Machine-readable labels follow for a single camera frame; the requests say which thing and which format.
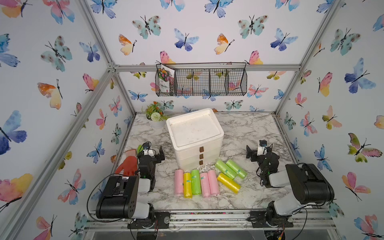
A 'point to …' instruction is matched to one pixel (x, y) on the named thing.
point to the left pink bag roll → (178, 182)
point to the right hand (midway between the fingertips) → (257, 144)
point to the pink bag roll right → (213, 182)
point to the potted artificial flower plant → (155, 116)
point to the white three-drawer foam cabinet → (196, 137)
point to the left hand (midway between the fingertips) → (154, 146)
